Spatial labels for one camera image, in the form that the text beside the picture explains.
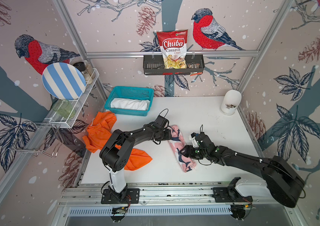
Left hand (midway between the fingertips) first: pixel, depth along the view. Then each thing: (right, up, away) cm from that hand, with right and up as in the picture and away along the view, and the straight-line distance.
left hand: (171, 134), depth 93 cm
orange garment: (-50, +4, +2) cm, 50 cm away
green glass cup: (-56, +18, -24) cm, 64 cm away
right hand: (+6, -9, -10) cm, 14 cm away
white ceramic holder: (+46, +23, +10) cm, 52 cm away
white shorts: (-37, +21, +16) cm, 46 cm away
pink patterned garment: (+4, -5, -3) cm, 7 cm away
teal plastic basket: (-35, +31, +25) cm, 53 cm away
